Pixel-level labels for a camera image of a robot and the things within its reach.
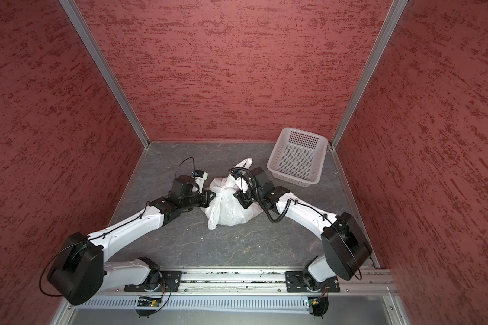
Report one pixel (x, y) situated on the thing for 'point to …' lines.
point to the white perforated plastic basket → (298, 157)
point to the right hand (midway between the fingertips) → (236, 197)
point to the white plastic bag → (225, 209)
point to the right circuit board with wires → (318, 305)
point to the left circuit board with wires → (147, 306)
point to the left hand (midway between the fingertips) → (214, 198)
